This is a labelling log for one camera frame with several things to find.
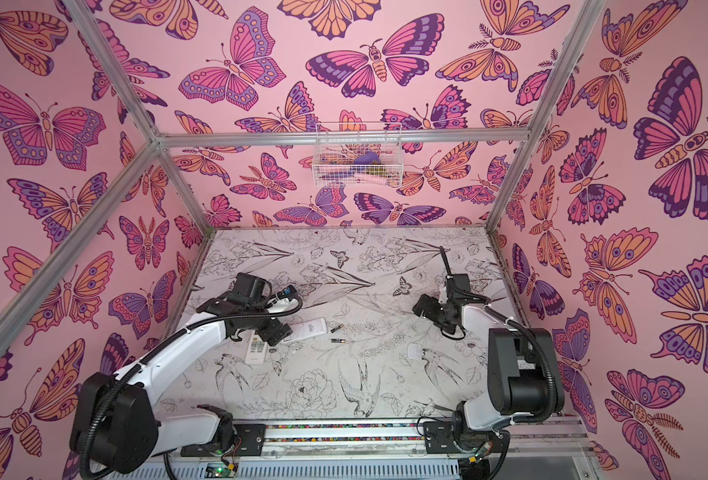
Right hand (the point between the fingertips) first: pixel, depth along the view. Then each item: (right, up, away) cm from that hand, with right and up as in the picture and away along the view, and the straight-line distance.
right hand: (426, 310), depth 93 cm
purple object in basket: (-19, +48, +2) cm, 52 cm away
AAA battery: (-28, -5, -1) cm, 28 cm away
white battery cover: (-5, -11, -6) cm, 13 cm away
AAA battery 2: (-27, -8, -4) cm, 29 cm away
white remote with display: (-37, -6, -1) cm, 38 cm away
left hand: (-43, 0, -8) cm, 44 cm away
